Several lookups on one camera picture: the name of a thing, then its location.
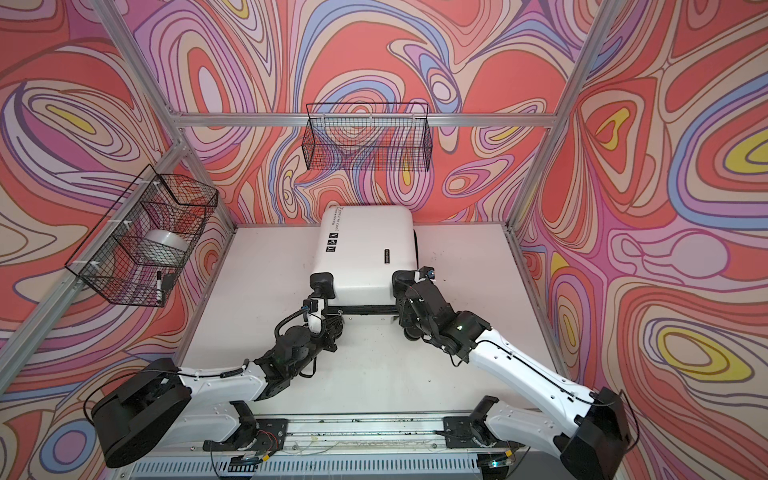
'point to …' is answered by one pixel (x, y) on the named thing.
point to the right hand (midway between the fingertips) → (407, 311)
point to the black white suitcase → (358, 250)
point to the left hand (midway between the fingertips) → (346, 318)
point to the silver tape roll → (169, 238)
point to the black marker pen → (159, 290)
